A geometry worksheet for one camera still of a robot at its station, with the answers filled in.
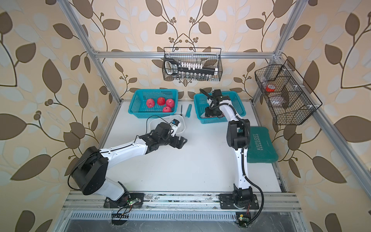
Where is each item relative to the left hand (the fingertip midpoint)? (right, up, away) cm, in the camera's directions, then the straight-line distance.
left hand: (179, 135), depth 86 cm
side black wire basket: (+59, +18, -11) cm, 62 cm away
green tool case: (+50, -9, +2) cm, 51 cm away
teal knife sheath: (+5, +13, +26) cm, 30 cm away
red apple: (-11, +17, +22) cm, 30 cm away
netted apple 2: (-17, +24, +29) cm, 41 cm away
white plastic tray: (-18, +7, +14) cm, 24 cm away
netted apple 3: (-25, +22, +26) cm, 42 cm away
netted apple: (-10, +22, +26) cm, 35 cm away
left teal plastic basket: (-35, +17, +29) cm, 48 cm away
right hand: (+21, +13, +19) cm, 32 cm away
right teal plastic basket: (+14, +20, +23) cm, 34 cm away
